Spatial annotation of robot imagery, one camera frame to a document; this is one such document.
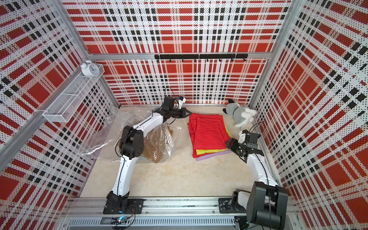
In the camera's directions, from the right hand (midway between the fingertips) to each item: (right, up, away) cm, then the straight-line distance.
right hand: (230, 143), depth 87 cm
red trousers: (-13, +7, +4) cm, 15 cm away
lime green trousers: (-18, -5, -1) cm, 19 cm away
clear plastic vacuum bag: (-76, -1, -2) cm, 76 cm away
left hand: (-23, +20, +11) cm, 33 cm away
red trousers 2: (-22, -6, +1) cm, 23 cm away
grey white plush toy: (+12, +17, +14) cm, 25 cm away
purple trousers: (-10, -8, +4) cm, 14 cm away
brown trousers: (-46, 0, 0) cm, 46 cm away
